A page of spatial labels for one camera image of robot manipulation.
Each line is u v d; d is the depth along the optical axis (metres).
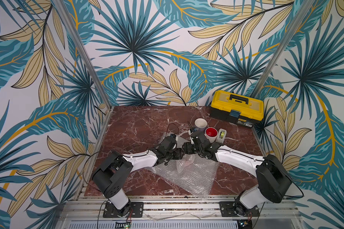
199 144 0.66
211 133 1.00
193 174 0.84
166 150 0.69
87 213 0.75
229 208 0.73
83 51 0.84
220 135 0.98
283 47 0.83
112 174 0.45
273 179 0.44
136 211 0.73
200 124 1.03
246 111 0.97
